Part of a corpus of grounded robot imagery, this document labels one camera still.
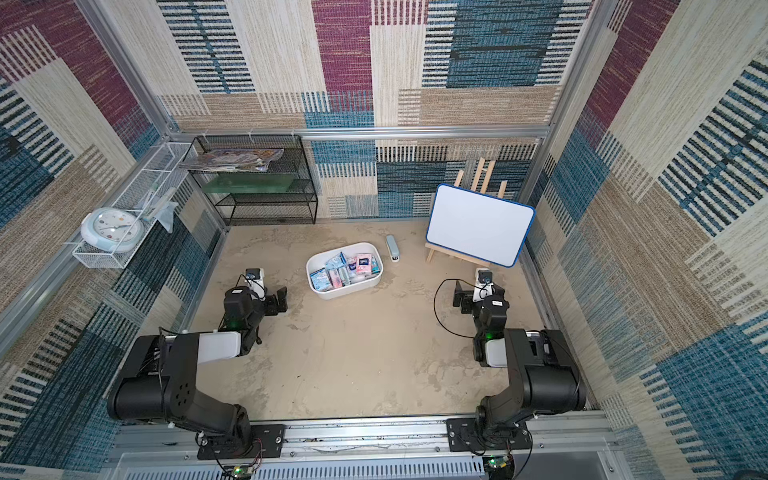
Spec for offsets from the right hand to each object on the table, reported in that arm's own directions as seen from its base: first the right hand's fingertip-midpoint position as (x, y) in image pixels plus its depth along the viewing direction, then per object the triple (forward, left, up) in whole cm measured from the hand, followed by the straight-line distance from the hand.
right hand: (477, 278), depth 91 cm
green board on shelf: (+26, +70, +17) cm, 77 cm away
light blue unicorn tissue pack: (+3, +48, -4) cm, 48 cm away
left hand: (0, +64, -3) cm, 64 cm away
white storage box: (+12, +51, -6) cm, 52 cm away
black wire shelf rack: (+37, +62, -3) cm, 72 cm away
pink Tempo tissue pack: (+9, +35, -4) cm, 36 cm away
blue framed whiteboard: (+11, -1, +11) cm, 16 cm away
